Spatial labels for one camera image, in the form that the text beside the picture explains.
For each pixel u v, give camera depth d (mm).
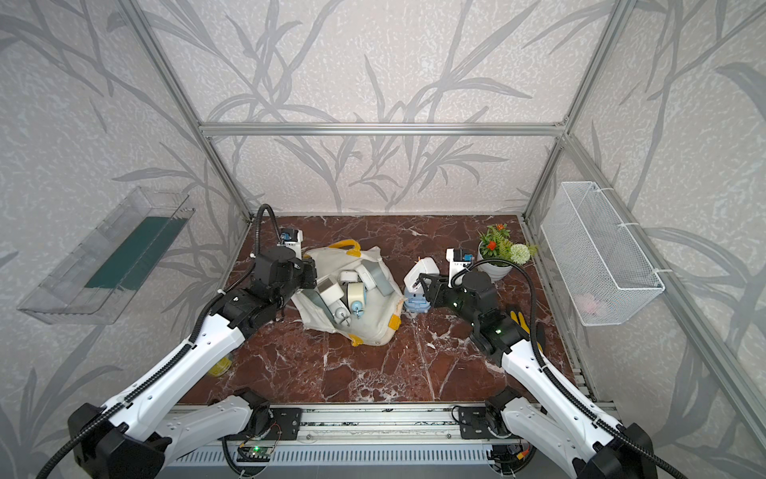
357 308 869
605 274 604
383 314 879
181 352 444
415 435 728
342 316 852
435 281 663
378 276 857
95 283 622
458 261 661
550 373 469
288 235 642
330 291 839
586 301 726
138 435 395
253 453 708
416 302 918
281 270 560
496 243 912
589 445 397
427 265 753
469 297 562
